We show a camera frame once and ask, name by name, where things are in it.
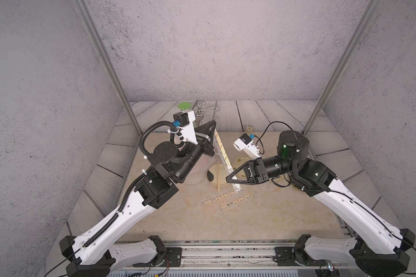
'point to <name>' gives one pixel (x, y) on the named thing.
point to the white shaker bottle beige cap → (249, 129)
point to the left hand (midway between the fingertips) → (220, 126)
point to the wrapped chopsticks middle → (237, 200)
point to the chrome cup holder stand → (206, 114)
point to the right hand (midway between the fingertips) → (232, 182)
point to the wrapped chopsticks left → (217, 197)
